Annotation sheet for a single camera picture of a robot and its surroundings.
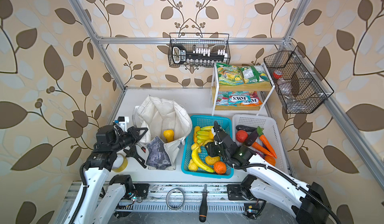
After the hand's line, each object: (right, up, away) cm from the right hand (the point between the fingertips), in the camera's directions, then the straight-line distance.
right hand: (209, 147), depth 79 cm
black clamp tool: (-40, -9, +6) cm, 41 cm away
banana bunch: (-3, +4, +10) cm, 11 cm away
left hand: (-31, +11, -6) cm, 33 cm away
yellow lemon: (-8, -1, +6) cm, 10 cm away
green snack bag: (+10, +38, -1) cm, 40 cm away
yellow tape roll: (-47, -12, +3) cm, 49 cm away
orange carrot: (+31, +6, +10) cm, 34 cm away
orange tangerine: (+5, -10, -3) cm, 11 cm away
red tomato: (+20, +4, +9) cm, 22 cm away
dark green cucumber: (+26, +7, +15) cm, 31 cm away
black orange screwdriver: (-4, -27, -12) cm, 30 cm away
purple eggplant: (+25, +3, +8) cm, 27 cm away
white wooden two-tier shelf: (+28, +30, -4) cm, 41 cm away
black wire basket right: (+45, +31, -6) cm, 55 cm away
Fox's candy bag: (+18, +26, +8) cm, 33 cm away
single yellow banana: (-7, -7, 0) cm, 10 cm away
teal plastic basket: (+11, +11, +9) cm, 17 cm away
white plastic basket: (+40, +5, +13) cm, 42 cm away
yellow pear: (-23, +4, +10) cm, 26 cm away
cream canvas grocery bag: (-25, +9, +20) cm, 34 cm away
